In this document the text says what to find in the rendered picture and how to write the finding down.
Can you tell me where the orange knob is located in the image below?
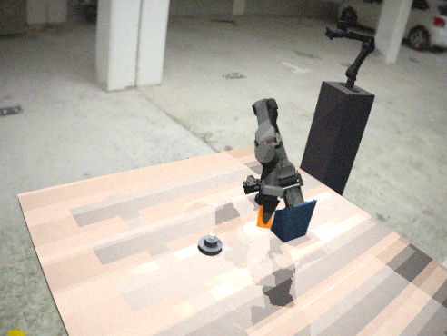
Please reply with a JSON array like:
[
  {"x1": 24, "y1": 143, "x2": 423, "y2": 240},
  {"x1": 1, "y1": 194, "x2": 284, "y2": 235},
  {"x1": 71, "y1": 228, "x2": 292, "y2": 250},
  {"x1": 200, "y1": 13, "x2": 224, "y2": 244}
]
[{"x1": 257, "y1": 206, "x2": 272, "y2": 229}]

